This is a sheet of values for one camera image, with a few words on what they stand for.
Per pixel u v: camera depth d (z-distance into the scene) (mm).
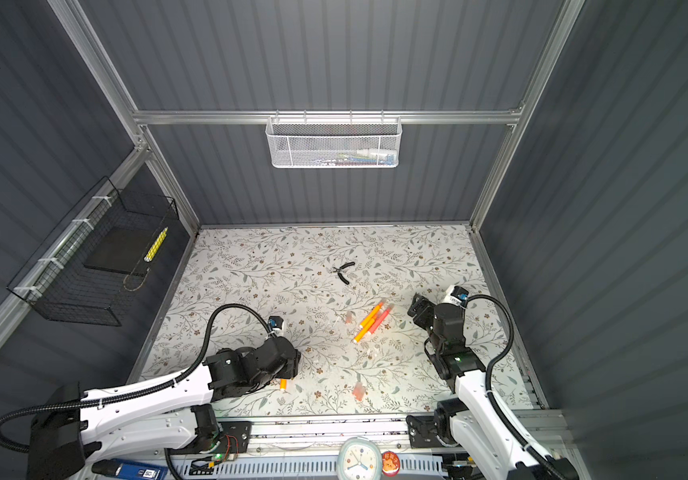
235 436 724
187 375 511
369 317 940
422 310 742
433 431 737
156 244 777
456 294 722
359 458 686
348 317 960
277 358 592
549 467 400
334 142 1238
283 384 813
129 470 668
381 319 937
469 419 610
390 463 695
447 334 608
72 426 408
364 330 912
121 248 738
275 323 719
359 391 806
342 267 1079
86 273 710
